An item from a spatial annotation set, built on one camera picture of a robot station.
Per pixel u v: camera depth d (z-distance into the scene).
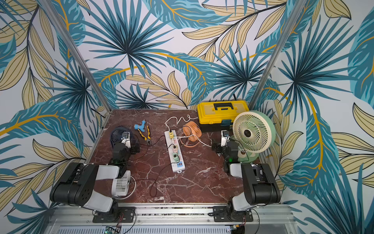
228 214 0.67
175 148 0.90
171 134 0.97
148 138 1.01
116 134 0.92
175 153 0.88
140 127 1.06
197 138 0.93
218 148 0.83
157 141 0.98
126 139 0.79
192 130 0.90
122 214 0.73
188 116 1.11
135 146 0.85
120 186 0.73
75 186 0.45
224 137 0.80
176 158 0.86
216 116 0.96
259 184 0.46
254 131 0.76
